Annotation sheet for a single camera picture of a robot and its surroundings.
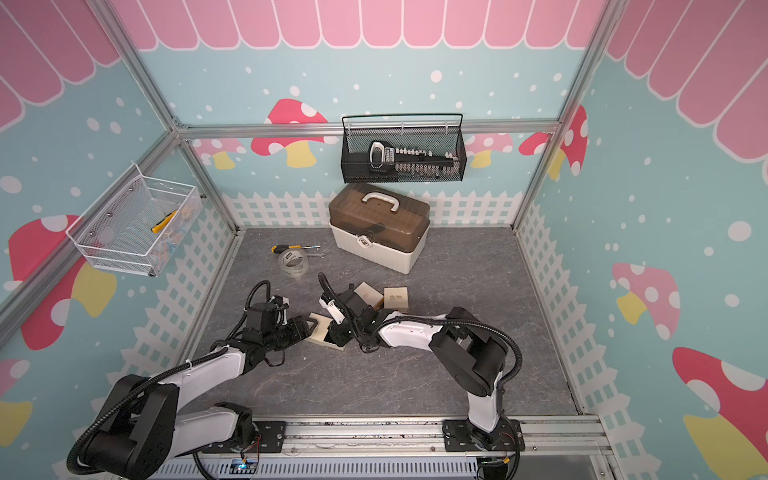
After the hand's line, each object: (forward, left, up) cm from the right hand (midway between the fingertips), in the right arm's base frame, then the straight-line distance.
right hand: (330, 328), depth 87 cm
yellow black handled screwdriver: (+35, +23, -4) cm, 42 cm away
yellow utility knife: (+15, +40, +28) cm, 51 cm away
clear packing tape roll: (+28, +18, -5) cm, 34 cm away
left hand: (+1, +6, -3) cm, 7 cm away
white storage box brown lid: (+28, -14, +15) cm, 35 cm away
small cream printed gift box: (+12, -20, -3) cm, 23 cm away
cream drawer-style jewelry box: (0, +4, -3) cm, 5 cm away
